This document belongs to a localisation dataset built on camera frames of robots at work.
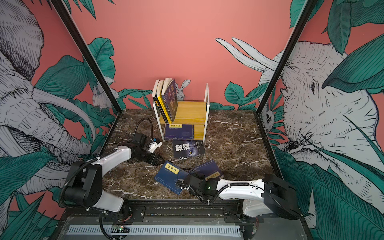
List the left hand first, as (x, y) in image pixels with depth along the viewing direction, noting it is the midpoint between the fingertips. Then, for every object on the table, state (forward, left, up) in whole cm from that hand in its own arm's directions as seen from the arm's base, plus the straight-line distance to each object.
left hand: (160, 158), depth 88 cm
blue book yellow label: (-9, -5, -5) cm, 12 cm away
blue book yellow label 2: (-6, -30, -6) cm, 31 cm away
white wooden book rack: (+15, -19, +14) cm, 28 cm away
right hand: (-13, -18, 0) cm, 23 cm away
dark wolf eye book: (+9, -15, -5) cm, 18 cm away
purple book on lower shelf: (+21, -11, -2) cm, 24 cm away
